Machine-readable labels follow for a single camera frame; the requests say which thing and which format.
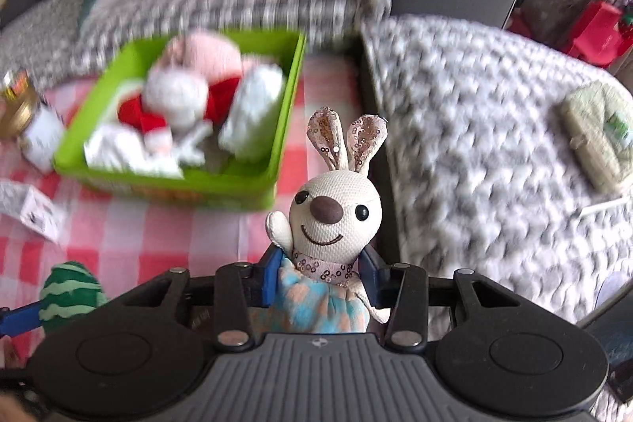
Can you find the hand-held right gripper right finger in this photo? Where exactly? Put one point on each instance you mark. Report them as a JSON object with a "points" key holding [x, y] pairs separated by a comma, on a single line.
{"points": [[371, 276]]}

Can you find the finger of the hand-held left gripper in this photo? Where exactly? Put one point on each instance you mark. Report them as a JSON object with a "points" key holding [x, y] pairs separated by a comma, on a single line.
{"points": [[20, 320]]}

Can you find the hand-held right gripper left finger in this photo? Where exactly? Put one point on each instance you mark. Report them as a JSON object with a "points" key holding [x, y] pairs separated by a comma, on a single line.
{"points": [[269, 276]]}

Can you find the green striped watermelon plush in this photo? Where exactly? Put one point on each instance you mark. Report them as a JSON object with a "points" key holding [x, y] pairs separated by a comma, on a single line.
{"points": [[69, 293]]}

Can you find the bunny plush toy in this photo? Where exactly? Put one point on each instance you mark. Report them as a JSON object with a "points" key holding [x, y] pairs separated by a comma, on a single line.
{"points": [[331, 204]]}

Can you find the green plastic bin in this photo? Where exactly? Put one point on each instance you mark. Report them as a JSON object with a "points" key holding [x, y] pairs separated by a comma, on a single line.
{"points": [[227, 185]]}

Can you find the white fluffy cloth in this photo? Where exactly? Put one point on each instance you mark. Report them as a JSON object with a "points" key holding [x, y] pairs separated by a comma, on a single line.
{"points": [[252, 110]]}

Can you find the white plush piece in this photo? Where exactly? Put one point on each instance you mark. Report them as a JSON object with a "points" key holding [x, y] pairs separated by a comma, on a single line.
{"points": [[118, 150]]}

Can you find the santa plush toy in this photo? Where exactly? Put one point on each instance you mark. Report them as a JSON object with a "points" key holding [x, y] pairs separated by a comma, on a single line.
{"points": [[175, 95]]}

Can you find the pink plush toy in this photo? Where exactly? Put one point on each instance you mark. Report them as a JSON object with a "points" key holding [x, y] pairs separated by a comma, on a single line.
{"points": [[207, 51]]}

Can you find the white milk carton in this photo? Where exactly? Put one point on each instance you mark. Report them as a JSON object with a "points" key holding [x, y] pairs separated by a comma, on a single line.
{"points": [[29, 207]]}

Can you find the grey knit blanket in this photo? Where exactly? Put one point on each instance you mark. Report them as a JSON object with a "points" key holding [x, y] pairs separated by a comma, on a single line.
{"points": [[470, 130]]}

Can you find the gold lid jar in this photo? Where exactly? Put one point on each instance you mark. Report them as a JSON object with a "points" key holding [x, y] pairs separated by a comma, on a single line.
{"points": [[42, 134]]}

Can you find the small drink can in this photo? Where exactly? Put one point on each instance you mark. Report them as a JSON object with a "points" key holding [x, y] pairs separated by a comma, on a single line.
{"points": [[15, 83]]}

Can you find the white pen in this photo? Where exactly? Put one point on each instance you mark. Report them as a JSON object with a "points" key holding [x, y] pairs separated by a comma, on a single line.
{"points": [[603, 206]]}

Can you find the black smartphone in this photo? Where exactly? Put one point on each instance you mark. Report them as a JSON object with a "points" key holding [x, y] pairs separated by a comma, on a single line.
{"points": [[618, 343]]}

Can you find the green quilted pouch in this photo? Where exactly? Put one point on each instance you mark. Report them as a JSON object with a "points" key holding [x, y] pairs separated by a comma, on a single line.
{"points": [[593, 130]]}

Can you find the grey checkered blanket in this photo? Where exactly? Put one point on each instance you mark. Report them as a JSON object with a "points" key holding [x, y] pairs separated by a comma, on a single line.
{"points": [[247, 2]]}

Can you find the red bag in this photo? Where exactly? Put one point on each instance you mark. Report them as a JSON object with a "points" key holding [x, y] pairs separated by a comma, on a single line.
{"points": [[598, 31]]}

